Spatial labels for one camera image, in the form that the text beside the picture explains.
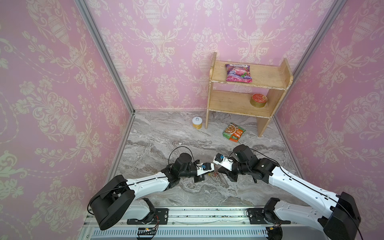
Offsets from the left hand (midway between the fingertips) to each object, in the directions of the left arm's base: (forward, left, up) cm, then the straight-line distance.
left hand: (212, 170), depth 77 cm
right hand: (+1, -4, 0) cm, 4 cm away
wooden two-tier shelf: (+60, -31, +7) cm, 68 cm away
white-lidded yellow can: (+39, +8, -7) cm, 41 cm away
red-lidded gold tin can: (+41, -30, +13) cm, 52 cm away
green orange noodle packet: (+33, -18, -10) cm, 39 cm away
